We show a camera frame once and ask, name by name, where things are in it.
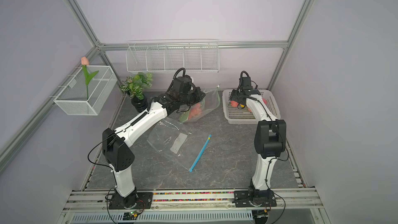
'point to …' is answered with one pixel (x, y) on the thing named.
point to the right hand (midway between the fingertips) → (237, 96)
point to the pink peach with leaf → (234, 103)
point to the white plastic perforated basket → (244, 115)
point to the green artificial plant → (135, 85)
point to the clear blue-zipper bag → (183, 144)
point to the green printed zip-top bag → (209, 103)
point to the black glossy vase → (140, 105)
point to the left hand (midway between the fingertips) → (208, 94)
